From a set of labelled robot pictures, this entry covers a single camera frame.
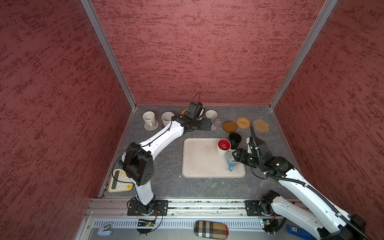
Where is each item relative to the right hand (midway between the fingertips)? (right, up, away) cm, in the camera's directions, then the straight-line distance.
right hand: (236, 158), depth 78 cm
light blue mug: (-2, -2, +2) cm, 3 cm away
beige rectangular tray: (-19, -4, +12) cm, 23 cm away
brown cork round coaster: (+3, +16, +29) cm, 33 cm away
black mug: (+4, +8, +17) cm, 19 cm away
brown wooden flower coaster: (+27, +16, +31) cm, 44 cm away
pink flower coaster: (-6, +18, +32) cm, 37 cm away
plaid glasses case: (-15, -29, -12) cm, 35 cm away
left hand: (-17, +17, +7) cm, 26 cm away
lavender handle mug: (-10, +24, +29) cm, 39 cm away
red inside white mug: (-4, +3, +17) cm, 18 cm away
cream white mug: (-54, +21, +23) cm, 62 cm away
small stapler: (-64, -30, -11) cm, 72 cm away
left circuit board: (-48, -31, -5) cm, 57 cm away
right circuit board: (+13, -30, -6) cm, 34 cm away
